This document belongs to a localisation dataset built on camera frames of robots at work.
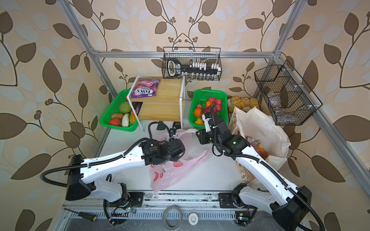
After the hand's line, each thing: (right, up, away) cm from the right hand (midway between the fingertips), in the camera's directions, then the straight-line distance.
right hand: (199, 134), depth 73 cm
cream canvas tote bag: (+37, -3, +4) cm, 38 cm away
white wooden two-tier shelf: (-20, +16, +23) cm, 34 cm away
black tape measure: (-14, +2, +28) cm, 31 cm away
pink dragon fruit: (+8, +14, +31) cm, 35 cm away
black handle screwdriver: (-56, -40, -4) cm, 69 cm away
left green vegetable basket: (-63, +15, +35) cm, 74 cm away
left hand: (-11, -9, 0) cm, 15 cm away
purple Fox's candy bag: (-30, +25, +5) cm, 39 cm away
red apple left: (+2, +16, +38) cm, 42 cm away
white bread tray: (+38, +19, +39) cm, 58 cm away
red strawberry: (-57, +5, +26) cm, 63 cm away
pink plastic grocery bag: (-18, -21, -2) cm, 28 cm away
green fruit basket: (+4, +24, +45) cm, 51 cm away
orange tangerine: (+1, +12, +32) cm, 34 cm away
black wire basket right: (+49, +18, +4) cm, 53 cm away
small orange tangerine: (+10, +19, +39) cm, 44 cm away
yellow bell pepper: (+2, +5, +26) cm, 26 cm away
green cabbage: (-53, +15, +32) cm, 63 cm away
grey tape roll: (-18, -40, -3) cm, 44 cm away
